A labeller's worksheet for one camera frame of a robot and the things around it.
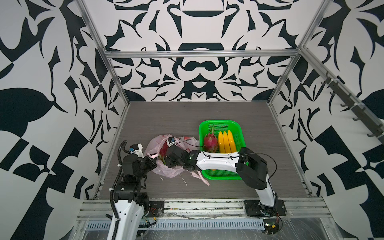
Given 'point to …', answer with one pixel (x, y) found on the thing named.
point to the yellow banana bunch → (226, 143)
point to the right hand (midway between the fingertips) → (166, 156)
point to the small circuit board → (271, 226)
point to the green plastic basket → (237, 128)
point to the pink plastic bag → (158, 147)
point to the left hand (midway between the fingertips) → (156, 152)
